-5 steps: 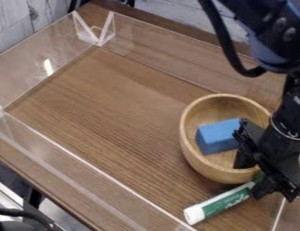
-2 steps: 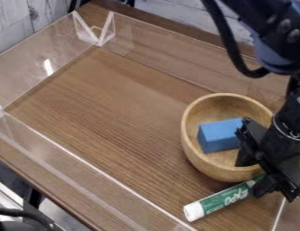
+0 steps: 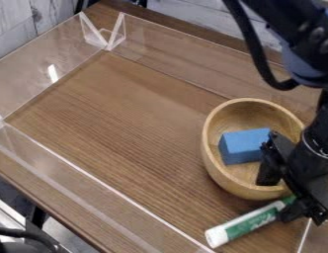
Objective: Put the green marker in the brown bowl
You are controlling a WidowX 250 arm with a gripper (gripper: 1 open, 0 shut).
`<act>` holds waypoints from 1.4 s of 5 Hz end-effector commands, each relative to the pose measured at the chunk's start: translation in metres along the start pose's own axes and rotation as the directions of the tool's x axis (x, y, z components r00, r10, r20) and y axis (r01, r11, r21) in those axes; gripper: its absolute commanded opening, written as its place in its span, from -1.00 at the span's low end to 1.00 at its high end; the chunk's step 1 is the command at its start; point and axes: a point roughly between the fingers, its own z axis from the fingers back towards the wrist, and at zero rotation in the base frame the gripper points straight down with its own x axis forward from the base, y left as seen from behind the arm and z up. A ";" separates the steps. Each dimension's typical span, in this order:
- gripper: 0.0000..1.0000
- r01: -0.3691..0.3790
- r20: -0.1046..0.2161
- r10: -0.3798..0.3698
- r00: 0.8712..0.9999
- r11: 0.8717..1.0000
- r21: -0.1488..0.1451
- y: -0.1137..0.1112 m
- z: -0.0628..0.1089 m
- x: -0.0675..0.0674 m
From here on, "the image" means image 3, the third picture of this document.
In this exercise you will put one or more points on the blue foam block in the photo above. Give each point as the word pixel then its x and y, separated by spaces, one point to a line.
pixel 239 146

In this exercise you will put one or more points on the clear acrylic enclosure wall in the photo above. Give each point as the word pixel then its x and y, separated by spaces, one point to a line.
pixel 112 104

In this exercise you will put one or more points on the green and white marker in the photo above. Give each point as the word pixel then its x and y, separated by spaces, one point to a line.
pixel 230 230

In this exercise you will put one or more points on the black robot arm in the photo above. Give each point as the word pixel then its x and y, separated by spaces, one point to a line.
pixel 298 22

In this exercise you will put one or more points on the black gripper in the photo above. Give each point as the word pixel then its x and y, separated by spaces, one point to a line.
pixel 301 167

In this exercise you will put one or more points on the black metal table leg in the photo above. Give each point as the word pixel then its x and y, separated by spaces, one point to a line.
pixel 37 217

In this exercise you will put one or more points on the brown wooden bowl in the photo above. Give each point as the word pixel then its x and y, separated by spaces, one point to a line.
pixel 234 130

